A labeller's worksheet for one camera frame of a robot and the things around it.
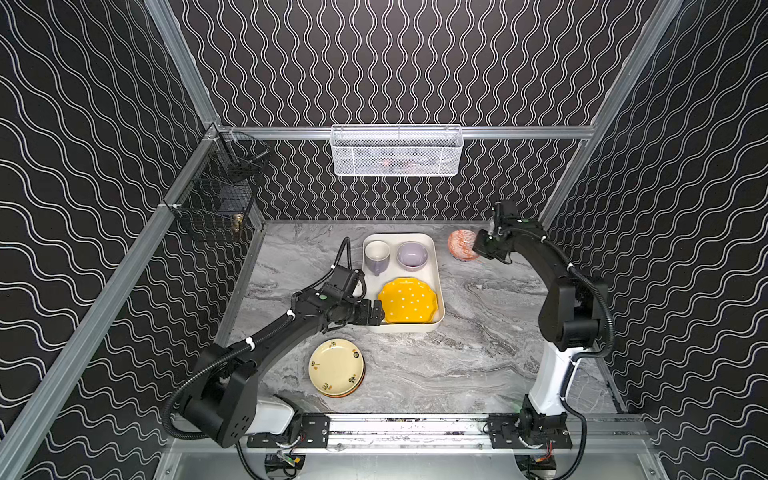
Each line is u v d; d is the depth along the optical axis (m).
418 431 0.76
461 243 1.00
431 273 1.04
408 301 0.98
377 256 1.07
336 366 0.85
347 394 0.79
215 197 0.93
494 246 0.82
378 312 0.77
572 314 0.53
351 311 0.72
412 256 1.06
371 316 0.76
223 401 0.42
